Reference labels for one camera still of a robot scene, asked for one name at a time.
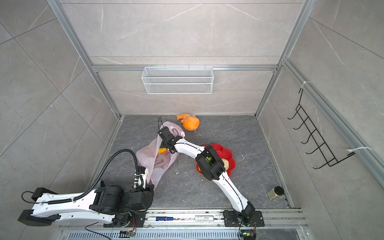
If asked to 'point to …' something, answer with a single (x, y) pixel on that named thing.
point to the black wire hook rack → (321, 145)
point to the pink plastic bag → (157, 157)
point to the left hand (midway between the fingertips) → (157, 186)
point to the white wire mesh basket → (177, 80)
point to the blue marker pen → (163, 218)
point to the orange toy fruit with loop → (190, 122)
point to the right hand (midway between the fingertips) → (162, 140)
